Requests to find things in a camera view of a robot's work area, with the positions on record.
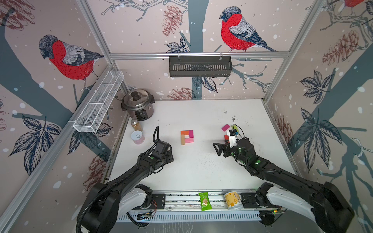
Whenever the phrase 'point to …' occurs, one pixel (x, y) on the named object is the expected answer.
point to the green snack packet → (205, 202)
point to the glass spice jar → (136, 125)
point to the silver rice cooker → (138, 103)
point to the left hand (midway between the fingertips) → (171, 153)
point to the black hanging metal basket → (200, 66)
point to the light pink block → (189, 140)
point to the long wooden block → (182, 139)
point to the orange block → (184, 132)
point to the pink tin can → (138, 137)
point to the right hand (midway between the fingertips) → (219, 140)
